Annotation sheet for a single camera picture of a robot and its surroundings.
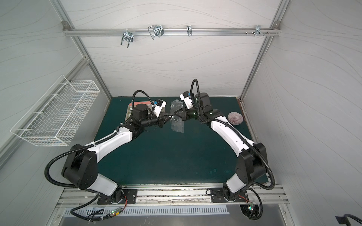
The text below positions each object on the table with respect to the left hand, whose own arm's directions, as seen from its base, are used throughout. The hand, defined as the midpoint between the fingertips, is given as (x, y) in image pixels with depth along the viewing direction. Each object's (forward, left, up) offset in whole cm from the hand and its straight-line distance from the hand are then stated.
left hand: (172, 116), depth 79 cm
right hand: (0, -1, +3) cm, 3 cm away
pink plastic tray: (+22, +38, -22) cm, 50 cm away
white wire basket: (-11, +57, +9) cm, 59 cm away
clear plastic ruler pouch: (-4, -3, 0) cm, 5 cm away
